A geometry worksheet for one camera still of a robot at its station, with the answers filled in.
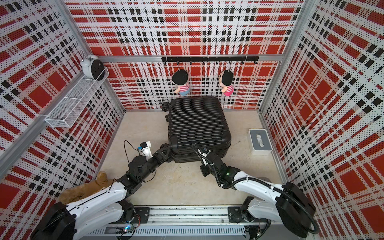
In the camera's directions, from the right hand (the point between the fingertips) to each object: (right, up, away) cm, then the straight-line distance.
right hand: (204, 161), depth 83 cm
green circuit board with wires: (-36, -29, -13) cm, 48 cm away
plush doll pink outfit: (+14, +49, +10) cm, 52 cm away
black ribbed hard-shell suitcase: (-3, +23, +3) cm, 23 cm away
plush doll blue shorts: (-15, +50, +10) cm, 53 cm away
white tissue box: (+37, +9, +12) cm, 40 cm away
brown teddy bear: (-64, -13, -12) cm, 67 cm away
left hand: (-17, +7, -3) cm, 19 cm away
